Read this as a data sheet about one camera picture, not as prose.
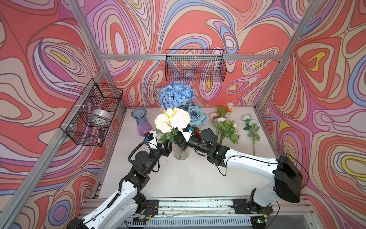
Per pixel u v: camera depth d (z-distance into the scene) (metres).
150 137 0.61
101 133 0.74
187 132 0.57
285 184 0.41
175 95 0.61
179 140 0.62
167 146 0.65
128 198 0.52
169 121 0.47
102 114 0.73
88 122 0.74
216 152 0.58
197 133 0.58
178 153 0.89
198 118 0.62
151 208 0.72
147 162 0.55
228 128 0.95
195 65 0.96
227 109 1.11
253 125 1.05
